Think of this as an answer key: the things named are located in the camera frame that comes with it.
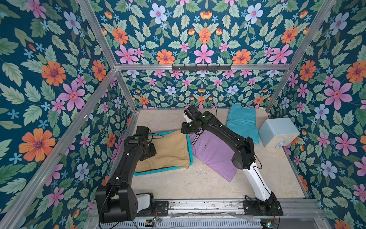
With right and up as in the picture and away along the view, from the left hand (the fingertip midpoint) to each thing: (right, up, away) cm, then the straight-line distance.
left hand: (152, 152), depth 83 cm
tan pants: (+11, 0, +5) cm, 12 cm away
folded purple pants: (+39, -3, +10) cm, 40 cm away
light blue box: (+73, +12, +3) cm, 74 cm away
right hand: (+18, +13, +7) cm, 23 cm away
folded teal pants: (+63, +19, +28) cm, 71 cm away
